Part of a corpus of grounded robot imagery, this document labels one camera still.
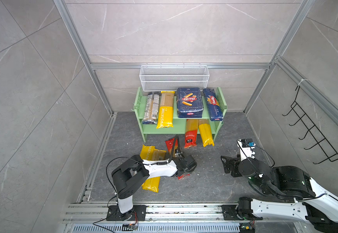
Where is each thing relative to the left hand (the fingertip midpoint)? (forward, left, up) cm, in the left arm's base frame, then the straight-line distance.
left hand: (186, 167), depth 88 cm
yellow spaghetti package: (+16, -13, +14) cm, 25 cm away
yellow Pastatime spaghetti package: (+19, +12, +27) cm, 35 cm away
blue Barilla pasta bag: (+25, -2, +31) cm, 40 cm away
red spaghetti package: (+17, +10, +1) cm, 19 cm away
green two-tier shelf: (+25, +3, +12) cm, 28 cm away
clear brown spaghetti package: (+24, +20, +29) cm, 42 cm away
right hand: (-8, -16, +29) cm, 34 cm away
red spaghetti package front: (+16, -3, +15) cm, 22 cm away
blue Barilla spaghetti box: (+19, -16, +30) cm, 38 cm away
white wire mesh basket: (+54, +6, +29) cm, 62 cm away
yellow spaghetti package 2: (+10, +24, +1) cm, 26 cm away
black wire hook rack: (-9, -58, +31) cm, 66 cm away
